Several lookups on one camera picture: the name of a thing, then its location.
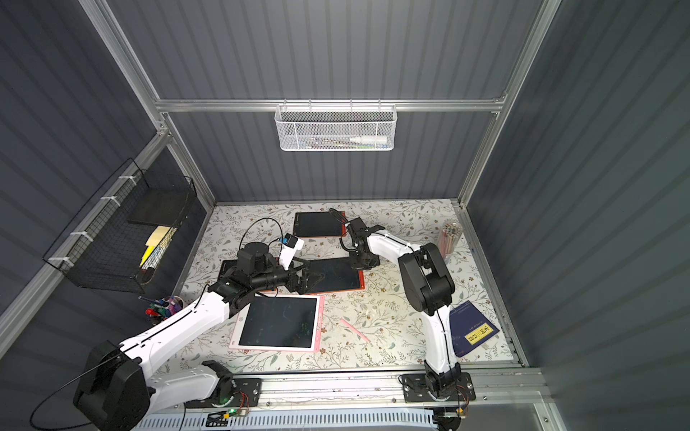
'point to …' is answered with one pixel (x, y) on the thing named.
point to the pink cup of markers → (163, 308)
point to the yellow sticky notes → (155, 238)
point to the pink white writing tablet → (279, 322)
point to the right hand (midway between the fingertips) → (363, 265)
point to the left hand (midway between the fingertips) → (318, 273)
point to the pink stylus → (355, 329)
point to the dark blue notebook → (469, 327)
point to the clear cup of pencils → (448, 235)
